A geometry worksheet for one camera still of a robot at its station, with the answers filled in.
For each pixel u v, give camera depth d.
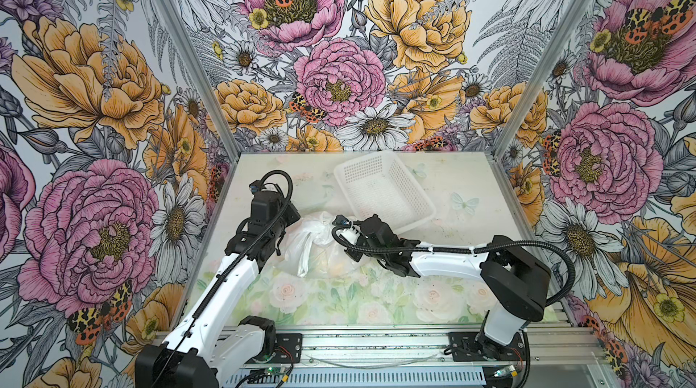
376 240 0.65
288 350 0.73
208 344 0.41
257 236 0.54
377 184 1.11
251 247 0.52
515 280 0.45
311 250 0.77
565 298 0.87
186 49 0.87
